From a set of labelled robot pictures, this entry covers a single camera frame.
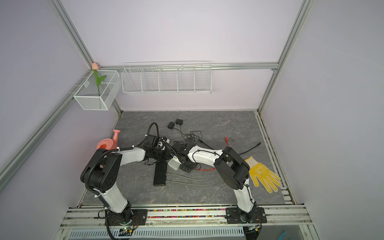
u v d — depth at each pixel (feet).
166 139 3.02
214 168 2.32
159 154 2.74
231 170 1.62
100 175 1.56
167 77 3.24
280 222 2.39
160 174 2.85
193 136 3.44
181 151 2.24
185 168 2.32
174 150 2.41
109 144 2.91
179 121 3.76
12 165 1.68
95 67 2.92
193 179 2.85
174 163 2.76
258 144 3.34
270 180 2.79
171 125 3.64
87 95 2.53
